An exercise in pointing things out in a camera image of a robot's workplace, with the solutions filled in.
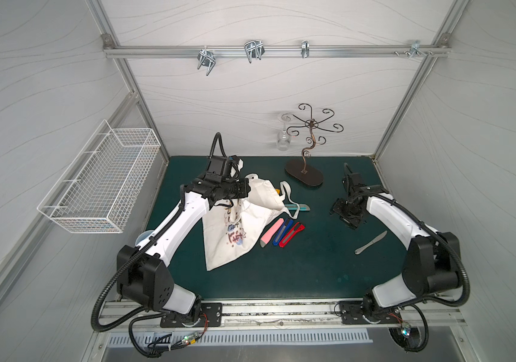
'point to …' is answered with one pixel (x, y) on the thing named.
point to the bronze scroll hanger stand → (310, 176)
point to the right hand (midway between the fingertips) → (337, 215)
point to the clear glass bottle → (284, 139)
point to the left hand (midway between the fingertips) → (252, 188)
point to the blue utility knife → (283, 231)
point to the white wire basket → (102, 187)
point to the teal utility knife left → (293, 207)
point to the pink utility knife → (268, 234)
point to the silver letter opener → (377, 238)
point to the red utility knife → (296, 228)
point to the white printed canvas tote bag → (231, 226)
